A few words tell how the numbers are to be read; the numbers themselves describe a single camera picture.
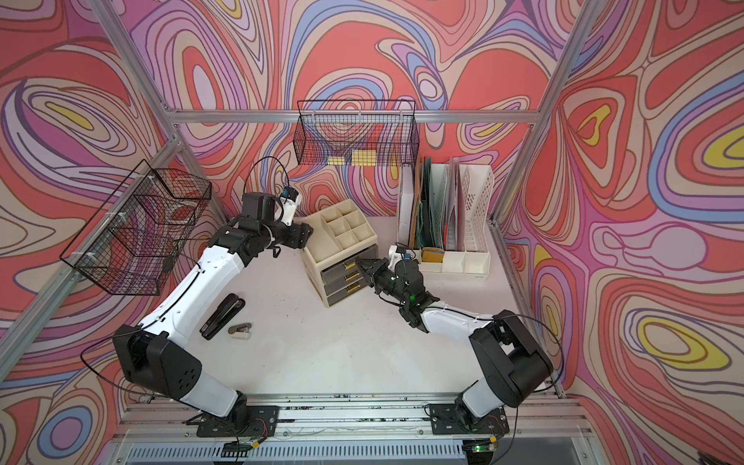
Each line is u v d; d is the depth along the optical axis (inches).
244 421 27.7
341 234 31.8
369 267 29.9
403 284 25.3
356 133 38.8
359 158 32.4
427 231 35.9
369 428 28.9
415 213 35.7
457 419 26.5
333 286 34.7
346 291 36.0
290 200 27.1
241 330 35.4
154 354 16.1
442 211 33.2
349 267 31.6
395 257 31.1
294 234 28.0
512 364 17.4
